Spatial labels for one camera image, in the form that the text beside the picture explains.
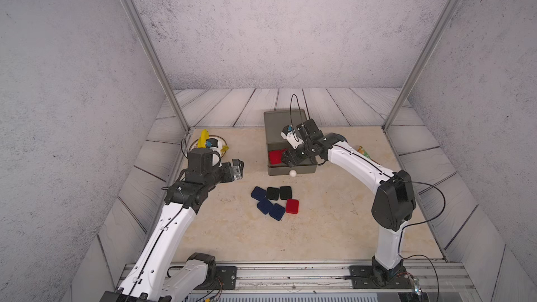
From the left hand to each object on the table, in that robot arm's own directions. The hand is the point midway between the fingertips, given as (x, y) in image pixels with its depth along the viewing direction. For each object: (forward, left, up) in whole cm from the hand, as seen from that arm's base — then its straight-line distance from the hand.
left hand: (236, 164), depth 75 cm
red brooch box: (-5, -21, -25) cm, 33 cm away
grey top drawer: (+6, -15, -10) cm, 19 cm away
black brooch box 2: (+1, -18, -24) cm, 30 cm away
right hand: (+10, -20, -7) cm, 23 cm away
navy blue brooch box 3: (-7, -14, -25) cm, 30 cm away
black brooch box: (+1, -12, -24) cm, 27 cm away
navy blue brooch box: (+1, -6, -24) cm, 24 cm away
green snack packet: (+22, -57, -20) cm, 64 cm away
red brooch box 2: (+7, -14, -6) cm, 17 cm away
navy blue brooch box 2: (-4, -9, -25) cm, 27 cm away
